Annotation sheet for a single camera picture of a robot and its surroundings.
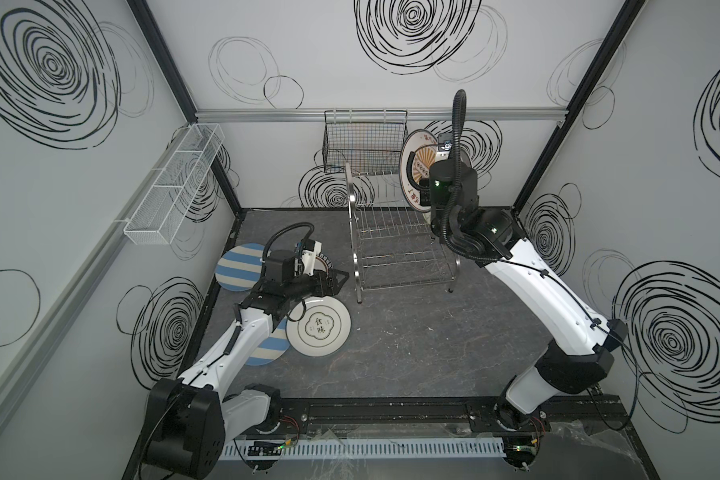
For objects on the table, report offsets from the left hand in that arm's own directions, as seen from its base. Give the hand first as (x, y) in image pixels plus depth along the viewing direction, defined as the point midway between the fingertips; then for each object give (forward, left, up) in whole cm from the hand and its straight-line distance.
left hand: (339, 274), depth 80 cm
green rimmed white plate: (+14, +8, -16) cm, 23 cm away
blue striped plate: (-15, +19, -17) cm, 29 cm away
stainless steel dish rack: (+24, -16, -17) cm, 34 cm away
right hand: (+10, -24, +29) cm, 39 cm away
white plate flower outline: (-9, +5, -18) cm, 20 cm away
